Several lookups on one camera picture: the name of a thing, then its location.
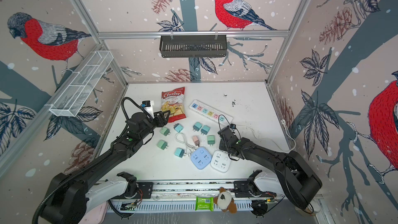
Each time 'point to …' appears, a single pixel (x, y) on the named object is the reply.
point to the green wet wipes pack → (204, 203)
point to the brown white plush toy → (225, 201)
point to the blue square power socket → (200, 157)
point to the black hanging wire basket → (191, 46)
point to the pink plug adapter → (196, 141)
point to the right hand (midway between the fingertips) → (222, 145)
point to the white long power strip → (211, 111)
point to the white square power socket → (221, 160)
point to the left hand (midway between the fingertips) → (165, 111)
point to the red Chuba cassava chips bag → (173, 100)
